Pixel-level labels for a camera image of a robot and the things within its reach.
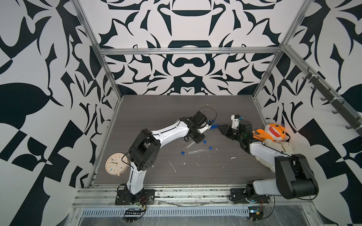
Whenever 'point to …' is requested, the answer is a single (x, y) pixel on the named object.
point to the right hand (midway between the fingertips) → (219, 125)
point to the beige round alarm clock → (117, 164)
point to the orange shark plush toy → (274, 132)
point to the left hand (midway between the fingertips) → (199, 134)
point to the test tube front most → (194, 151)
